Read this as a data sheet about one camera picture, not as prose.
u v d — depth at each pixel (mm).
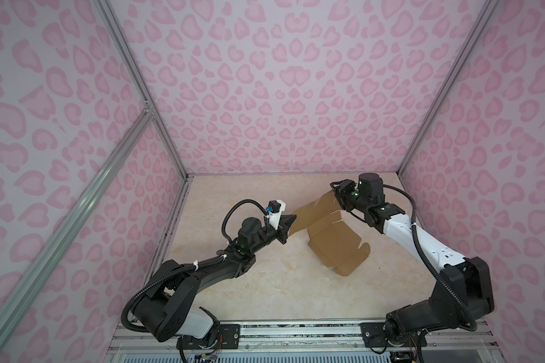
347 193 741
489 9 693
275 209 678
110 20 705
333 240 952
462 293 418
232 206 588
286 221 738
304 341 731
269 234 689
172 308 424
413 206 670
